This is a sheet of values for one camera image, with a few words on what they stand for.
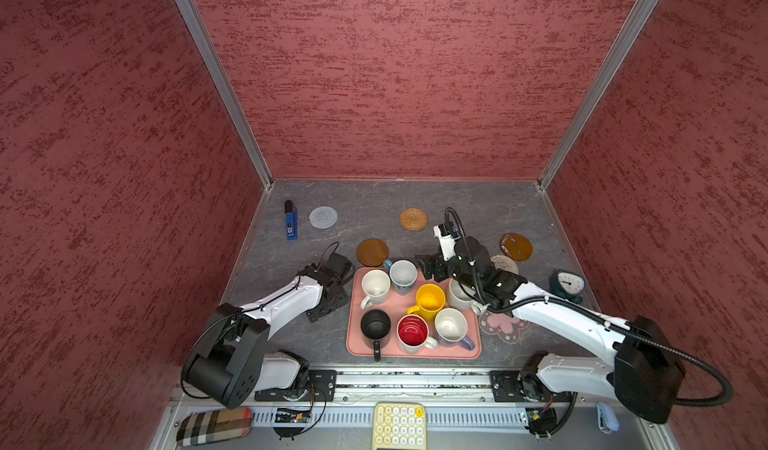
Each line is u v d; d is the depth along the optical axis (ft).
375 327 2.67
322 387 2.43
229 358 1.36
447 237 2.28
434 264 2.33
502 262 3.19
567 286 2.89
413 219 3.61
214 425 2.18
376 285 2.91
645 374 1.37
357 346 2.60
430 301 2.86
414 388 2.48
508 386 2.43
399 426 2.21
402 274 2.87
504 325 2.76
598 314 1.55
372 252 3.28
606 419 2.21
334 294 2.20
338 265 2.37
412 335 2.73
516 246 3.38
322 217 3.59
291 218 3.46
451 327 2.73
